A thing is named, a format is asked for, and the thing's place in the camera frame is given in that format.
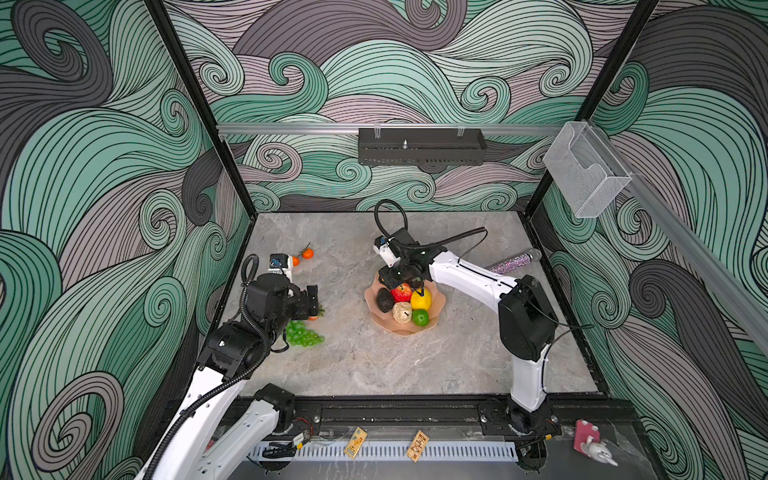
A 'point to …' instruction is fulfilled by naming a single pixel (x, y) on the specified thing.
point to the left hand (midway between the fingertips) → (300, 285)
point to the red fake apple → (402, 293)
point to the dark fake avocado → (384, 300)
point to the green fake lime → (420, 317)
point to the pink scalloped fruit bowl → (386, 319)
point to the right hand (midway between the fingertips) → (387, 274)
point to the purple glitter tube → (531, 255)
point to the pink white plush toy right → (587, 440)
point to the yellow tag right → (417, 446)
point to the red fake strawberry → (315, 317)
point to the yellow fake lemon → (420, 302)
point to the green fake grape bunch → (298, 334)
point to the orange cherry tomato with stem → (308, 253)
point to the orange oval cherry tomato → (296, 261)
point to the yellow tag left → (356, 443)
